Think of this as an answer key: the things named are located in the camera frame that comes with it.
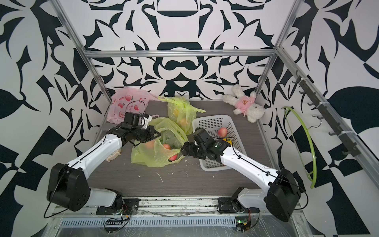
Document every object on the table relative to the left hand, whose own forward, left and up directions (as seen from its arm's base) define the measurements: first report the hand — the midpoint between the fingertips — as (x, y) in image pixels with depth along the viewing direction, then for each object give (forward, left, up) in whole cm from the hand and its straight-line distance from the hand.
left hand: (159, 132), depth 83 cm
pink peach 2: (-4, +6, -7) cm, 11 cm away
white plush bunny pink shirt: (+26, -58, -8) cm, 64 cm away
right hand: (-10, -14, -1) cm, 17 cm away
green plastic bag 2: (-10, -2, -3) cm, 11 cm away
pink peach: (-11, -7, -11) cm, 17 cm away
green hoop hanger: (-18, -66, +16) cm, 70 cm away
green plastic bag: (+16, -12, -1) cm, 20 cm away
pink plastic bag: (+38, +29, -11) cm, 49 cm away
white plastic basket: (+12, -32, -11) cm, 37 cm away
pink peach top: (+6, -38, -11) cm, 40 cm away
